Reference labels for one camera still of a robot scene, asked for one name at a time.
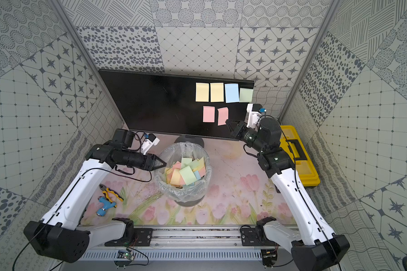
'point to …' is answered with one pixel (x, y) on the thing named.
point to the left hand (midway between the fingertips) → (160, 160)
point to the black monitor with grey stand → (189, 107)
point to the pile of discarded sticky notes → (186, 172)
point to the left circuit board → (124, 258)
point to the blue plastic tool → (107, 204)
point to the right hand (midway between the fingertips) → (224, 124)
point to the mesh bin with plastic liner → (189, 146)
